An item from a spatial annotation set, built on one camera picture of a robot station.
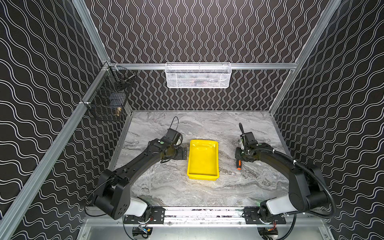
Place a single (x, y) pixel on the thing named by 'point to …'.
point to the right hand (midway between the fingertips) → (239, 155)
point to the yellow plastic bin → (203, 160)
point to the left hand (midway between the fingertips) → (184, 156)
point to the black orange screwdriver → (239, 162)
